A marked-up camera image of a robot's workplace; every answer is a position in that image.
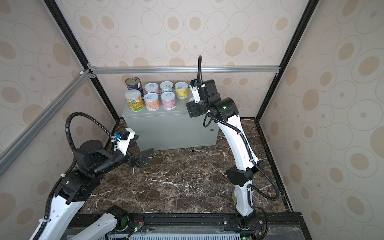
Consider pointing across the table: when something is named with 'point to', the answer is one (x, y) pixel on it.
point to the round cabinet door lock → (212, 129)
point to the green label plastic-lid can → (234, 197)
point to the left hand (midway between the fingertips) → (147, 143)
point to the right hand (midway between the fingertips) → (195, 103)
